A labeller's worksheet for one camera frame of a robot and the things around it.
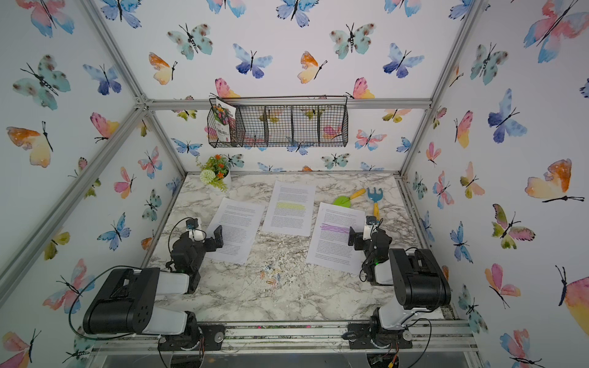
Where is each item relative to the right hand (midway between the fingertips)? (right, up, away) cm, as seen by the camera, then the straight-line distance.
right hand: (366, 225), depth 93 cm
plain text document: (-54, +1, +9) cm, 55 cm away
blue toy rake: (+8, +11, +15) cm, 20 cm away
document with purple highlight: (-15, -7, +3) cm, 17 cm away
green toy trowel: (-5, +9, +14) cm, 18 cm away
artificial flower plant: (-64, +22, +9) cm, 68 cm away
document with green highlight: (-31, +6, +14) cm, 35 cm away
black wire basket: (-21, +43, +5) cm, 48 cm away
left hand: (-62, 0, -3) cm, 62 cm away
